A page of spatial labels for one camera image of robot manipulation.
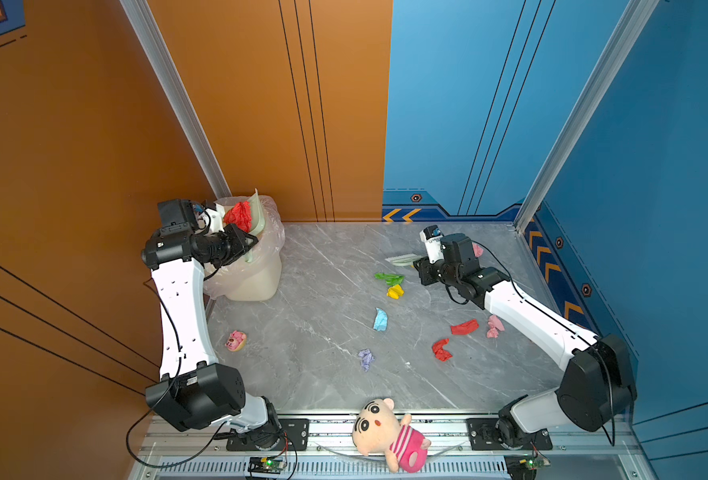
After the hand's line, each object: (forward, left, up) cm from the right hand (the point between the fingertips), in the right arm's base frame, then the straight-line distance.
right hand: (415, 262), depth 84 cm
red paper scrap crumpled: (-19, -8, -19) cm, 28 cm away
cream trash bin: (-3, +46, -2) cm, 46 cm away
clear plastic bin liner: (-3, +46, -2) cm, 46 cm away
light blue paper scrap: (-9, +10, -17) cm, 22 cm away
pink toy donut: (-16, +52, -16) cm, 57 cm away
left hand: (-2, +42, +14) cm, 44 cm away
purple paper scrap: (-21, +14, -18) cm, 30 cm away
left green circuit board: (-45, +37, -20) cm, 62 cm away
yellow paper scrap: (+1, +5, -18) cm, 18 cm away
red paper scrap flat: (-11, -17, -20) cm, 28 cm away
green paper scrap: (+6, +5, -18) cm, 20 cm away
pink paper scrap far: (+18, -27, -17) cm, 37 cm away
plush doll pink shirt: (-40, +11, -11) cm, 43 cm away
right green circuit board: (-45, -26, -20) cm, 55 cm away
